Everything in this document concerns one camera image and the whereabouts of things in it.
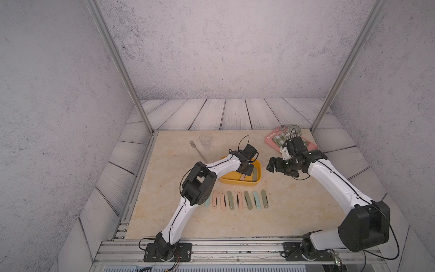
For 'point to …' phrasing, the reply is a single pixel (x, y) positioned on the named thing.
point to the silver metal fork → (193, 145)
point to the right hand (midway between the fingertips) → (276, 168)
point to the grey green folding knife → (248, 200)
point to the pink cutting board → (282, 130)
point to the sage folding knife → (264, 196)
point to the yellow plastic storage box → (238, 178)
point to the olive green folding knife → (231, 206)
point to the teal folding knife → (256, 200)
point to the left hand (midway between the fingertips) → (250, 172)
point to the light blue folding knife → (207, 202)
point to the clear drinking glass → (205, 139)
